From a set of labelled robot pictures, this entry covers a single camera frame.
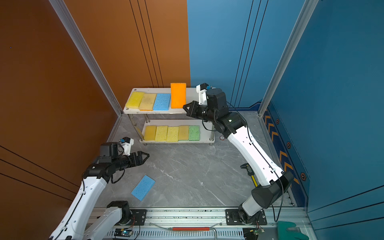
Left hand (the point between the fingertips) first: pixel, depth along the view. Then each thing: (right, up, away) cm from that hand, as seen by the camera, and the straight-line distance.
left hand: (143, 155), depth 78 cm
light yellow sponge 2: (+12, +10, +19) cm, 24 cm away
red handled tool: (+25, -33, -8) cm, 43 cm away
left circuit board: (-7, -36, -7) cm, 37 cm away
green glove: (+69, -35, -10) cm, 78 cm away
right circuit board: (+57, -34, -9) cm, 67 cm away
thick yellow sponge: (-2, +10, +17) cm, 20 cm away
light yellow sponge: (+5, +10, +19) cm, 22 cm away
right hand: (+21, +24, -13) cm, 35 cm away
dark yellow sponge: (+20, +11, +19) cm, 29 cm away
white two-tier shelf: (-3, +24, +42) cm, 49 cm away
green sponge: (+26, +11, +19) cm, 34 cm away
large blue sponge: (-1, -19, +3) cm, 19 cm away
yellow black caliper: (+60, -13, +10) cm, 62 cm away
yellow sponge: (-5, +29, +1) cm, 30 cm away
